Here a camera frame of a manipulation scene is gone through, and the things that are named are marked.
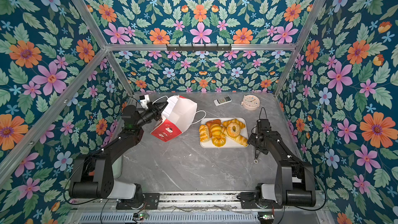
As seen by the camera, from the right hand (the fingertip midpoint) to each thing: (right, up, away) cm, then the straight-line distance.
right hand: (255, 143), depth 89 cm
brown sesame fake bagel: (-15, +6, +2) cm, 16 cm away
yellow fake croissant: (-11, +13, +9) cm, 19 cm away
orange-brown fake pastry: (-23, +12, +12) cm, 28 cm away
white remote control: (-18, +26, +25) cm, 40 cm away
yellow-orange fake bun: (-23, +7, +1) cm, 24 cm away
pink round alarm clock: (+3, +25, +22) cm, 33 cm away
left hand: (-48, +25, -13) cm, 56 cm away
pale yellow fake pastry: (-30, +5, +3) cm, 31 cm away
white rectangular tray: (-15, -1, +5) cm, 15 cm away
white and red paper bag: (-49, +14, +15) cm, 53 cm away
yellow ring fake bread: (-22, +1, +1) cm, 22 cm away
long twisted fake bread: (-9, +2, +3) cm, 10 cm away
